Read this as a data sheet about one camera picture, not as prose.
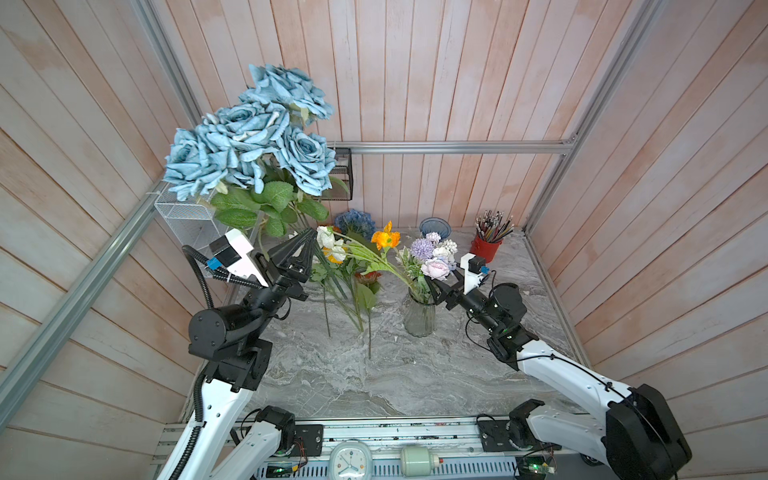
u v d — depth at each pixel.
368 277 0.99
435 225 0.95
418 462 0.64
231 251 0.38
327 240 0.66
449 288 0.68
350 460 0.69
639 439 0.40
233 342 0.39
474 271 0.64
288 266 0.44
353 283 1.01
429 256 0.73
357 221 1.14
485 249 1.04
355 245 0.66
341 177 0.88
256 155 0.30
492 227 0.98
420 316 0.90
